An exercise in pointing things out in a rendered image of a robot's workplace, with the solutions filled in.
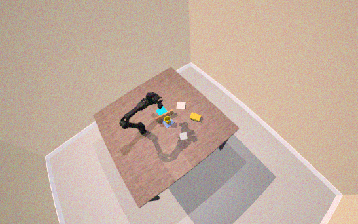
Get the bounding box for yellow flat block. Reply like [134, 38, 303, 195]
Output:
[190, 112, 201, 122]

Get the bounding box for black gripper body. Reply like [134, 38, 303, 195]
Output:
[151, 99, 163, 109]

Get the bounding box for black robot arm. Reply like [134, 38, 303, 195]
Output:
[119, 92, 160, 135]

